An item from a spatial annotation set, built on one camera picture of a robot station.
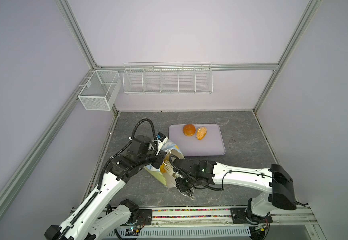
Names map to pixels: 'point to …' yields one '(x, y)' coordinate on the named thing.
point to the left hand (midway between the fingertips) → (164, 155)
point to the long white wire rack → (168, 78)
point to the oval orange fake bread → (201, 132)
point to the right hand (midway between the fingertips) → (177, 188)
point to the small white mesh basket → (99, 93)
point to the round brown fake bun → (189, 130)
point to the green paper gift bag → (173, 150)
